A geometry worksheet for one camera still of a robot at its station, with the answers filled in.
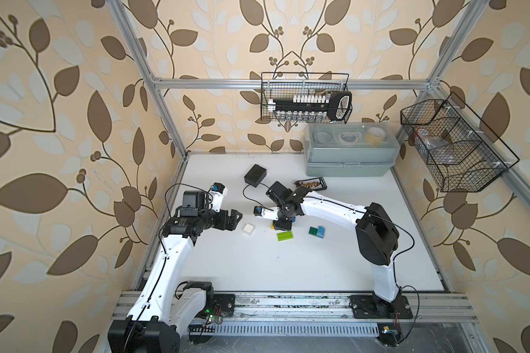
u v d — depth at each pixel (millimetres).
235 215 713
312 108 844
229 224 695
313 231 909
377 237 500
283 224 788
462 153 726
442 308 755
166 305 411
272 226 808
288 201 652
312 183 1052
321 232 899
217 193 693
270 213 785
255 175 1071
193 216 588
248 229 889
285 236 912
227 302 744
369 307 724
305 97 808
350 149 1025
